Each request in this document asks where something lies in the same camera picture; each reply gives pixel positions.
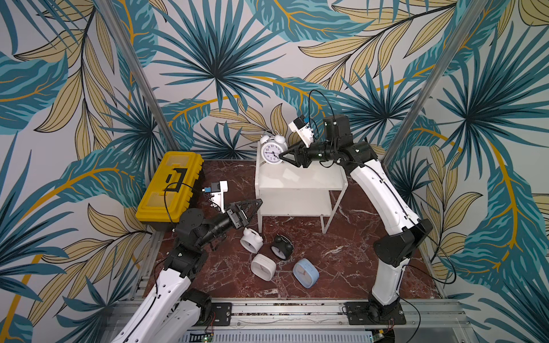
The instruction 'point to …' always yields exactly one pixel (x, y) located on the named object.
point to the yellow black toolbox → (172, 189)
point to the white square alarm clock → (263, 266)
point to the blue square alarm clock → (306, 273)
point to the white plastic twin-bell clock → (251, 241)
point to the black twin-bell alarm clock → (283, 248)
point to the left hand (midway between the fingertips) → (257, 206)
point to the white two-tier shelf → (287, 190)
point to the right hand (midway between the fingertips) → (284, 151)
